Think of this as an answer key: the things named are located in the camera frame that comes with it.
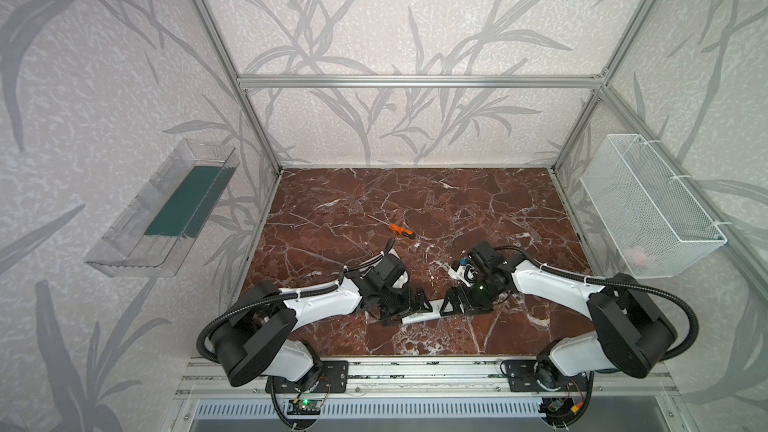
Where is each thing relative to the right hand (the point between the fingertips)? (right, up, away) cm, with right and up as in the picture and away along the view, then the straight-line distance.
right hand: (452, 303), depth 83 cm
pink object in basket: (+44, +15, -9) cm, 48 cm away
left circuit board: (-38, -21, -11) cm, 45 cm away
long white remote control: (-4, -1, +1) cm, 5 cm away
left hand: (-8, 0, -3) cm, 8 cm away
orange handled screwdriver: (-14, +18, +17) cm, 29 cm away
